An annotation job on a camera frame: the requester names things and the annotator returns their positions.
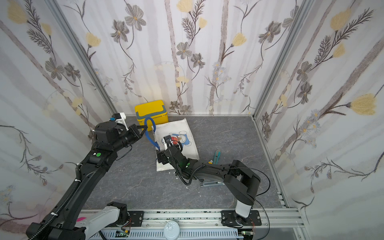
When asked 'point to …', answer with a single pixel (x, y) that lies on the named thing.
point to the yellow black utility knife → (210, 162)
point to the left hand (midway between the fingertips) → (148, 125)
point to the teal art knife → (217, 156)
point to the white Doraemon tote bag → (179, 129)
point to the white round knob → (171, 230)
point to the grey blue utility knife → (212, 184)
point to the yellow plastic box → (156, 110)
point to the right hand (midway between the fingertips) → (163, 146)
